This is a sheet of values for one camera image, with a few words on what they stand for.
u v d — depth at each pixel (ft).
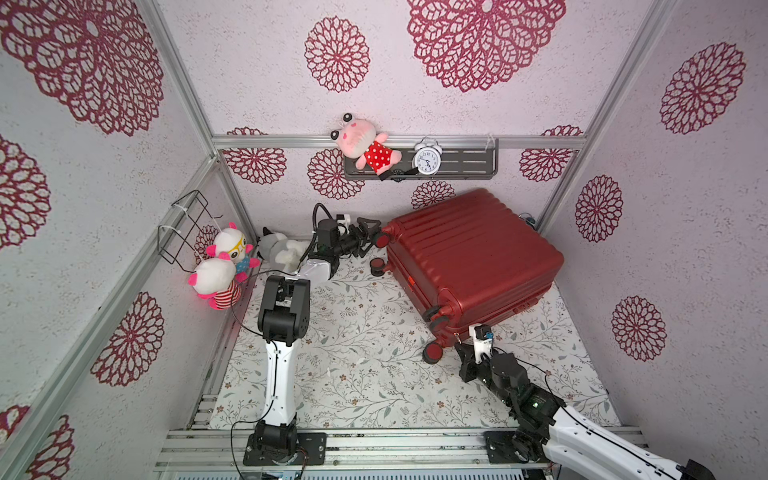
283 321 2.01
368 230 2.95
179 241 2.48
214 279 2.77
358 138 2.73
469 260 2.75
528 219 3.89
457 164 3.05
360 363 2.89
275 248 3.44
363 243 3.03
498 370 2.02
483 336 2.26
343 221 3.17
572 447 1.79
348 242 3.00
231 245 3.08
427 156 2.95
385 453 2.41
